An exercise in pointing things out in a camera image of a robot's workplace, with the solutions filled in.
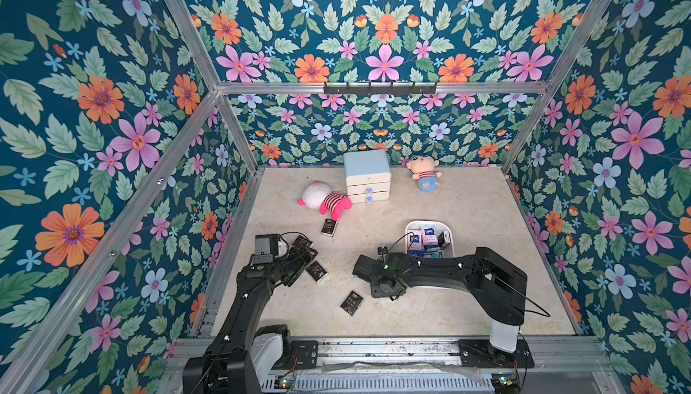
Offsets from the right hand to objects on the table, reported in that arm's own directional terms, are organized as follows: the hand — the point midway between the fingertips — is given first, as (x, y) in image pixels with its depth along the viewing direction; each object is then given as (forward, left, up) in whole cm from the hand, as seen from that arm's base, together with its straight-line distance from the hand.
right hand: (382, 290), depth 86 cm
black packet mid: (+5, +22, +2) cm, 22 cm away
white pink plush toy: (+32, +24, +9) cm, 41 cm away
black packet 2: (+22, +20, +3) cm, 30 cm away
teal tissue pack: (+10, -16, +5) cm, 20 cm away
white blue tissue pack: (+17, -16, +6) cm, 24 cm away
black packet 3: (-5, +9, +3) cm, 11 cm away
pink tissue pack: (+15, -12, +6) cm, 20 cm away
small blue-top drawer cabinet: (+37, +5, +16) cm, 40 cm away
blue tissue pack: (+11, -12, +5) cm, 17 cm away
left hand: (+7, +22, +9) cm, 25 cm away
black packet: (+16, -21, +6) cm, 27 cm away
